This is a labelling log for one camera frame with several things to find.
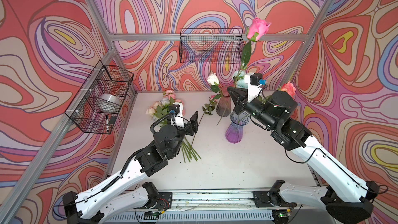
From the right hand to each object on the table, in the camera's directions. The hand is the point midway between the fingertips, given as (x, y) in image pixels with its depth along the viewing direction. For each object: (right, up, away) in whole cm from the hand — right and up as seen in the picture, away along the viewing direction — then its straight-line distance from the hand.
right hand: (229, 92), depth 58 cm
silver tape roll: (-53, -3, +12) cm, 54 cm away
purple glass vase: (+11, -21, +38) cm, 45 cm away
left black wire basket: (-63, -7, +9) cm, 64 cm away
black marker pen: (-55, -13, +14) cm, 58 cm away
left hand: (-15, -7, +6) cm, 18 cm away
